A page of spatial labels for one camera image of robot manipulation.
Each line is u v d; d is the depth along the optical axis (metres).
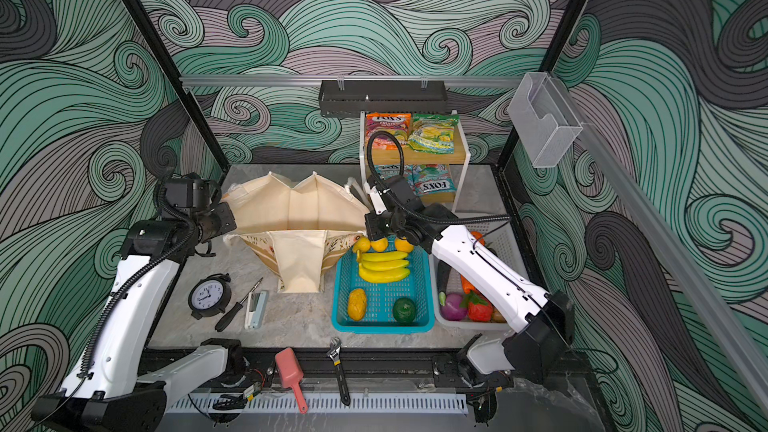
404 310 0.78
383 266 0.88
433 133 0.78
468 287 0.81
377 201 0.65
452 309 0.78
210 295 0.83
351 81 0.94
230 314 0.82
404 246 0.91
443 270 0.86
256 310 0.81
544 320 0.39
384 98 0.95
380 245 0.93
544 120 0.80
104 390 0.36
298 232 0.66
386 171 0.92
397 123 0.82
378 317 0.83
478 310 0.76
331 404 0.70
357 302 0.81
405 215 0.54
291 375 0.70
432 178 0.91
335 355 0.76
